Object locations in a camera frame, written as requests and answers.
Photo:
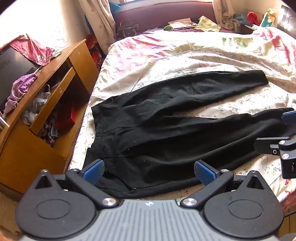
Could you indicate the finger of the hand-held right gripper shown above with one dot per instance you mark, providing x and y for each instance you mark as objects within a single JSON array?
[
  {"x": 289, "y": 117},
  {"x": 268, "y": 144}
]

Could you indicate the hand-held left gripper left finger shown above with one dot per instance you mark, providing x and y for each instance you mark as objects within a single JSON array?
[{"x": 93, "y": 172}]

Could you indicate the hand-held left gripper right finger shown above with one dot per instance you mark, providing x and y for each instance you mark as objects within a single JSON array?
[{"x": 203, "y": 173}]

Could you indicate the black pants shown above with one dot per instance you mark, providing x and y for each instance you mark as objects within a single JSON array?
[{"x": 161, "y": 129}]

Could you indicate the patterned clothes pile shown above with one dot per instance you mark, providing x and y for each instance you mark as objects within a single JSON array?
[{"x": 48, "y": 134}]

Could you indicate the red box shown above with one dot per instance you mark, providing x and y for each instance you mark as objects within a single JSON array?
[{"x": 68, "y": 118}]

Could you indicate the wooden desk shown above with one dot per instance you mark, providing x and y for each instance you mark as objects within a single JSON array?
[{"x": 27, "y": 157}]

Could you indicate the grey clothes pile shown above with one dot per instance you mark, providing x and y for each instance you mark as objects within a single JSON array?
[{"x": 34, "y": 109}]

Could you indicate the dark wooden headboard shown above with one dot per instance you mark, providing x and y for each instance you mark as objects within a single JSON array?
[{"x": 286, "y": 18}]

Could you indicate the white plastic basket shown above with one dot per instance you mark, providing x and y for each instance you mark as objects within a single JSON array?
[{"x": 237, "y": 26}]

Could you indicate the blue cloth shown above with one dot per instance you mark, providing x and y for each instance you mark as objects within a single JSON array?
[{"x": 239, "y": 17}]

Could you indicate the purple dotted cloth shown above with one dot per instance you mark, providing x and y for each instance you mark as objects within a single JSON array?
[{"x": 22, "y": 84}]

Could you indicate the beige clothes pile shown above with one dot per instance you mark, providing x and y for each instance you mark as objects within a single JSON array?
[{"x": 226, "y": 22}]

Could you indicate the red floral cloth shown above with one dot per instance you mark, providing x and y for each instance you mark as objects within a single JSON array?
[{"x": 96, "y": 51}]

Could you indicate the floral bed quilt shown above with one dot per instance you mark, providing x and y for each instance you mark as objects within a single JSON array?
[{"x": 173, "y": 53}]

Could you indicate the green checked cloth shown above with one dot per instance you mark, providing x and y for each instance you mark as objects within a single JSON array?
[{"x": 207, "y": 24}]

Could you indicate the black monitor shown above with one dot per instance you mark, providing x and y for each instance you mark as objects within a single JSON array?
[{"x": 13, "y": 69}]

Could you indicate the beige curtain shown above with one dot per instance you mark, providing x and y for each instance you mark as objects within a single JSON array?
[
  {"x": 222, "y": 5},
  {"x": 99, "y": 16}
]

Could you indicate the pink floral cloth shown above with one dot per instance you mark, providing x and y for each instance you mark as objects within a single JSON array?
[{"x": 32, "y": 49}]

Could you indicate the magazine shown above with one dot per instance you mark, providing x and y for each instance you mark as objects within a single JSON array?
[{"x": 182, "y": 24}]

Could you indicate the dark handbag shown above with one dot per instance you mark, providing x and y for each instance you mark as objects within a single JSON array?
[{"x": 127, "y": 30}]

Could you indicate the green patterned pouch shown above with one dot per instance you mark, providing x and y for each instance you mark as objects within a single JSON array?
[{"x": 168, "y": 27}]

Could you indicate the white paper sheet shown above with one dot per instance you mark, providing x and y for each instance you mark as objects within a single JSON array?
[{"x": 153, "y": 29}]

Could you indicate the blue plastic bag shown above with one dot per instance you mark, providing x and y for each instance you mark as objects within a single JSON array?
[{"x": 114, "y": 8}]

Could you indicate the maroon window bench cushion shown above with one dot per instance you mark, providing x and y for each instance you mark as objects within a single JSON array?
[{"x": 157, "y": 12}]

